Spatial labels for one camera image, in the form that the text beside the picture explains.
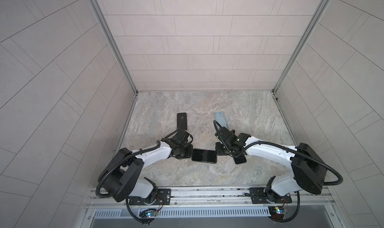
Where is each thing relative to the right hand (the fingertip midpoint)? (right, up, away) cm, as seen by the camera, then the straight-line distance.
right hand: (215, 153), depth 83 cm
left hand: (-10, -1, +3) cm, 11 cm away
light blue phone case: (+5, +18, +19) cm, 27 cm away
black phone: (+14, -4, 0) cm, 14 cm away
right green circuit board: (+27, -22, -15) cm, 38 cm away
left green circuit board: (-32, -20, -18) cm, 42 cm away
